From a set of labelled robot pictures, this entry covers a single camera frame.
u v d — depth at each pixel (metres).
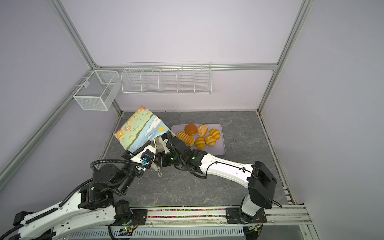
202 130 1.03
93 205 0.44
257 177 0.48
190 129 1.05
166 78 0.99
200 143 0.98
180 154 0.55
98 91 0.96
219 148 0.99
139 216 0.74
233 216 0.73
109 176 0.41
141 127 0.69
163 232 0.71
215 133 1.02
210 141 0.99
